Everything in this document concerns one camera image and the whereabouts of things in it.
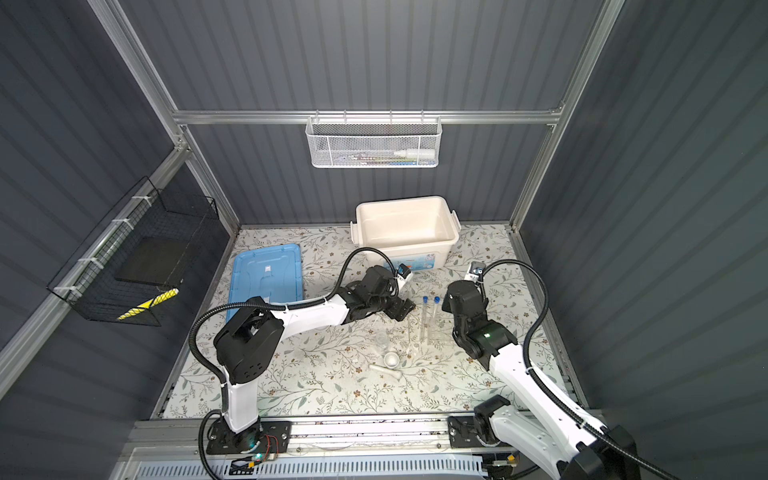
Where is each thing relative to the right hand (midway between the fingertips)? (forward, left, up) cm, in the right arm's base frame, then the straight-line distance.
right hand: (464, 288), depth 80 cm
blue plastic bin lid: (+17, +62, -17) cm, 67 cm away
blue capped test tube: (+7, +9, -19) cm, 22 cm away
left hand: (+4, +15, -10) cm, 19 cm away
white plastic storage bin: (+31, +11, -10) cm, 34 cm away
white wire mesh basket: (+71, +28, +3) cm, 76 cm away
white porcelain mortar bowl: (-13, +20, -17) cm, 30 cm away
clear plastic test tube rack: (-4, +11, -18) cm, 21 cm away
